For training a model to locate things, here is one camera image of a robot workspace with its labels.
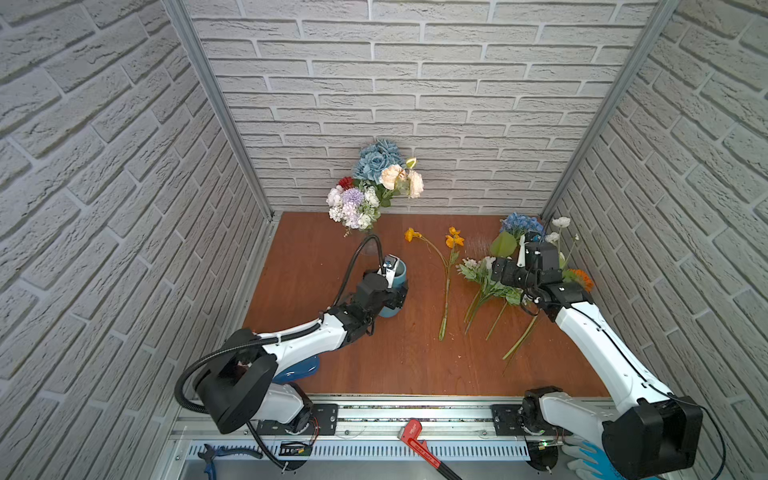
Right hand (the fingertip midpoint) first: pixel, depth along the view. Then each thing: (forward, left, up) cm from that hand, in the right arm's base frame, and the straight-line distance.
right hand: (515, 266), depth 82 cm
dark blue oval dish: (-28, +52, +14) cm, 60 cm away
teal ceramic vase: (-4, +33, +1) cm, 33 cm away
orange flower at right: (+2, -29, -14) cm, 32 cm away
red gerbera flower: (+29, +48, +9) cm, 57 cm away
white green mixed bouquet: (+7, +5, -11) cm, 14 cm away
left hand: (+2, +33, -2) cm, 33 cm away
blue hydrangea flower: (+26, -14, -11) cm, 31 cm away
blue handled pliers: (-37, +80, -16) cm, 90 cm away
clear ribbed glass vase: (+11, +41, +6) cm, 43 cm away
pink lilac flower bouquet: (+15, +44, +12) cm, 48 cm away
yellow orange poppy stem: (+25, +10, -17) cm, 31 cm away
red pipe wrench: (-36, +33, -17) cm, 51 cm away
